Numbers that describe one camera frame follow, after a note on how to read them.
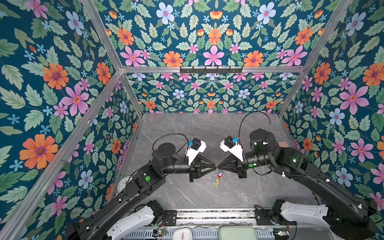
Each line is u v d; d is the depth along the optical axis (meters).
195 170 0.49
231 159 0.51
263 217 0.73
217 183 0.86
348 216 0.38
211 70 0.92
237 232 0.67
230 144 0.48
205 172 0.54
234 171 0.53
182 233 0.68
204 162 0.55
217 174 0.88
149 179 0.45
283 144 1.02
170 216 0.74
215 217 0.75
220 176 0.87
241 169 0.48
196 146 0.49
